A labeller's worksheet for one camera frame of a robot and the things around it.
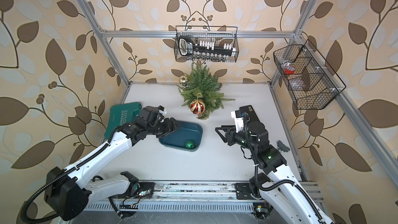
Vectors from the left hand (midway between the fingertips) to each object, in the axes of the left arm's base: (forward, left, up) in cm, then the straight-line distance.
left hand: (176, 125), depth 77 cm
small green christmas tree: (+13, -13, +16) cm, 24 cm away
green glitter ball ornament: (-4, -6, -14) cm, 16 cm away
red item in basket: (+25, -59, +15) cm, 65 cm away
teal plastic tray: (+2, -5, -17) cm, 18 cm away
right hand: (-5, -21, +6) cm, 22 cm away
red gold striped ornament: (+2, -11, +12) cm, 17 cm away
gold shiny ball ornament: (+17, -3, +14) cm, 23 cm away
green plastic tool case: (+16, +39, -13) cm, 44 cm away
